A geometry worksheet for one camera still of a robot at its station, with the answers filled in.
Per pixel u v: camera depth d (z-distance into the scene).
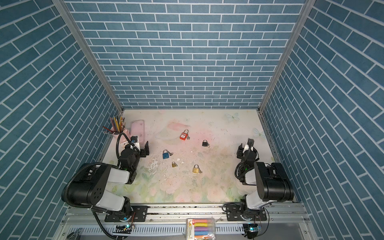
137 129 1.07
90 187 0.44
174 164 0.91
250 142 0.79
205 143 1.01
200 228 0.68
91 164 0.48
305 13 0.73
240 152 0.84
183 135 1.03
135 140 0.77
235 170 0.76
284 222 0.75
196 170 0.89
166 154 0.95
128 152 0.71
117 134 0.90
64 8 0.71
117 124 0.96
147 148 0.85
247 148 0.81
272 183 0.46
